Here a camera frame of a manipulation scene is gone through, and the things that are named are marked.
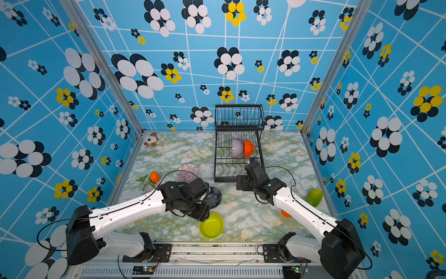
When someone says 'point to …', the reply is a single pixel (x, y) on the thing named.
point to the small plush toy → (151, 140)
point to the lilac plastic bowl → (237, 148)
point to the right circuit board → (291, 272)
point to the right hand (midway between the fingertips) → (247, 179)
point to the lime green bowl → (212, 227)
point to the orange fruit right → (285, 214)
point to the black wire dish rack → (236, 121)
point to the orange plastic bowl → (248, 148)
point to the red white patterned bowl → (187, 172)
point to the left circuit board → (148, 270)
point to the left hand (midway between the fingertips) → (207, 214)
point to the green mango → (314, 197)
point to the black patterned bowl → (213, 198)
